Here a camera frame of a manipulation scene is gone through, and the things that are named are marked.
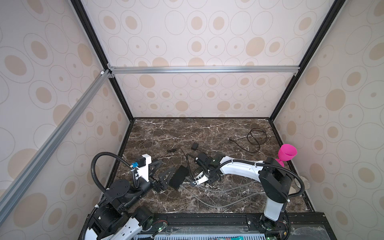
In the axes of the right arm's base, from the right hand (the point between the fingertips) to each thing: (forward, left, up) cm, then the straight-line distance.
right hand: (205, 172), depth 89 cm
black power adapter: (+20, +6, -1) cm, 21 cm away
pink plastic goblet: (+8, -47, +9) cm, 49 cm away
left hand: (-11, +15, +31) cm, 36 cm away
